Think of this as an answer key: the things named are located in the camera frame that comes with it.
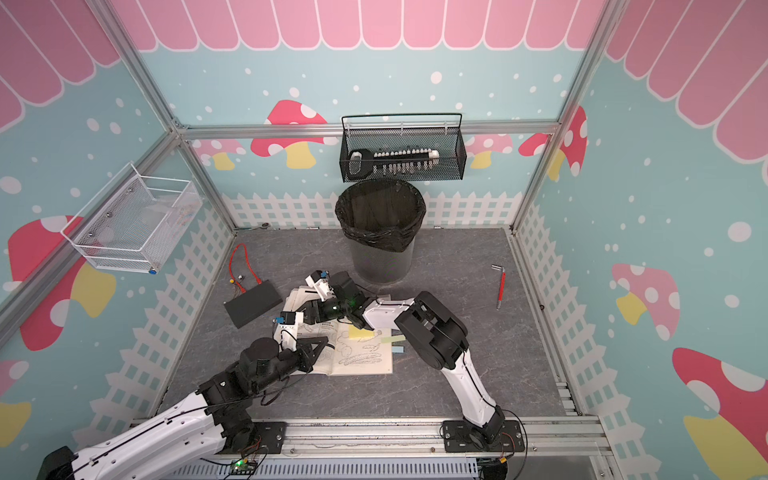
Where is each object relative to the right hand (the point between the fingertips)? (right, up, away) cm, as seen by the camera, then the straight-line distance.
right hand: (299, 314), depth 86 cm
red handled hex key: (+66, +6, +18) cm, 69 cm away
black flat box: (-19, +1, +12) cm, 23 cm away
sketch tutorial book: (+14, -12, +1) cm, 18 cm away
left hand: (+11, -6, -9) cm, 15 cm away
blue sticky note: (+29, -11, +2) cm, 31 cm away
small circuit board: (-9, -34, -14) cm, 38 cm away
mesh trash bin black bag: (+23, +31, +19) cm, 43 cm away
